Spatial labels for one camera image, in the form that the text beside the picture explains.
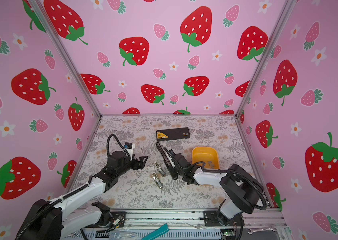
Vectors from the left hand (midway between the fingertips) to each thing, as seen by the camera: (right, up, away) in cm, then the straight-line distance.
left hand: (141, 155), depth 85 cm
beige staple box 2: (+9, -15, +1) cm, 17 cm away
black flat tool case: (+18, +12, +23) cm, 31 cm away
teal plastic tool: (+12, -35, -15) cm, 39 cm away
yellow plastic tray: (+42, -2, +15) cm, 44 cm away
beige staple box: (+10, -10, +5) cm, 15 cm away
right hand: (+16, -7, +4) cm, 18 cm away
